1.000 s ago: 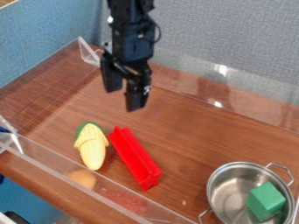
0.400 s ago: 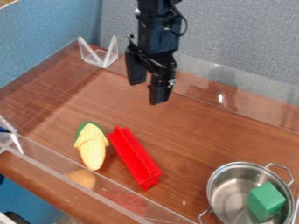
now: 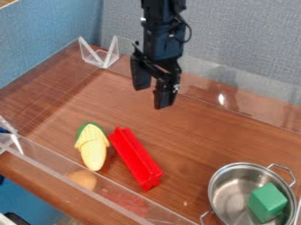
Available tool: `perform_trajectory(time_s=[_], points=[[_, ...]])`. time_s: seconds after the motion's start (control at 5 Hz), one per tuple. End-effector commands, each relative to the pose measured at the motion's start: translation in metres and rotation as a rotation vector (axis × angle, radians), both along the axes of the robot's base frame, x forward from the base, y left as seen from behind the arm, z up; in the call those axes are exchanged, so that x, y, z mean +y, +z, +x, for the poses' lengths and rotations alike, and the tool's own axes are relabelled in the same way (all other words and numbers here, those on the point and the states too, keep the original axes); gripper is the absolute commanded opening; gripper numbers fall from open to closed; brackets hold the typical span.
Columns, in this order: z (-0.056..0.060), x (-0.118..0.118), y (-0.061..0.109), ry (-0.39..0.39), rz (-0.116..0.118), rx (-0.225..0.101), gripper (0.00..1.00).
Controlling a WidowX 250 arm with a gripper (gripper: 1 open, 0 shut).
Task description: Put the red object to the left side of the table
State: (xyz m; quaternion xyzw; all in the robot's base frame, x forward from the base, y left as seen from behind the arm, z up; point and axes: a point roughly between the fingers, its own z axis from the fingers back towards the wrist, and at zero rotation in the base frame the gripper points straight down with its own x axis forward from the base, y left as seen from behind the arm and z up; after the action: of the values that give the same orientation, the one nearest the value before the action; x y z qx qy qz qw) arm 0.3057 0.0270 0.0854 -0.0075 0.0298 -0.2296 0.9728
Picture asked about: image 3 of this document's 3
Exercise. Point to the clear acrylic front barrier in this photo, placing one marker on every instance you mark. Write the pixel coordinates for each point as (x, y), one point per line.
(85, 194)

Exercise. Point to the clear acrylic back barrier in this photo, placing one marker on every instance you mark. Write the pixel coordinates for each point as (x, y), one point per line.
(257, 97)

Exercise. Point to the red rectangular block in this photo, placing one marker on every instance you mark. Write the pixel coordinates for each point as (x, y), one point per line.
(138, 160)

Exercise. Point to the steel pot with handles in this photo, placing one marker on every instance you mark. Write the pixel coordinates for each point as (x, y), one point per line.
(230, 188)

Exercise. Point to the clear acrylic corner bracket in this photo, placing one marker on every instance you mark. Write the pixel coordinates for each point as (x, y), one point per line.
(99, 58)

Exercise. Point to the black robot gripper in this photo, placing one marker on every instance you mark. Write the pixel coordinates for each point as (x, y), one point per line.
(157, 57)

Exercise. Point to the clear acrylic barrier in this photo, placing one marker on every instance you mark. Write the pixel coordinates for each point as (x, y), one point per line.
(85, 194)
(257, 97)

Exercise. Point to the green cube block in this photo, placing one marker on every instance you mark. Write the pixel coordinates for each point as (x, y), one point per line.
(266, 202)

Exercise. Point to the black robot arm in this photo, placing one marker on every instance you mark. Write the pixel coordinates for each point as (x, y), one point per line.
(162, 12)

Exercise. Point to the clear acrylic left bracket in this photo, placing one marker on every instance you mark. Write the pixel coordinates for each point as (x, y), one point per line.
(8, 137)

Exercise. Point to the yellow toy corn cob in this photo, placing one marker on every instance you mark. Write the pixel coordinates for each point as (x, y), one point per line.
(93, 144)

